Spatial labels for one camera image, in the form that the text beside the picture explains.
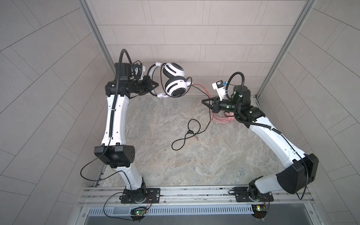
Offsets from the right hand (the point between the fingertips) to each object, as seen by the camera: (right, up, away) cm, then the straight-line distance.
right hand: (202, 102), depth 69 cm
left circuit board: (-31, -52, -4) cm, 61 cm away
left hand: (-22, +11, +1) cm, 24 cm away
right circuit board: (+28, -53, -1) cm, 60 cm away
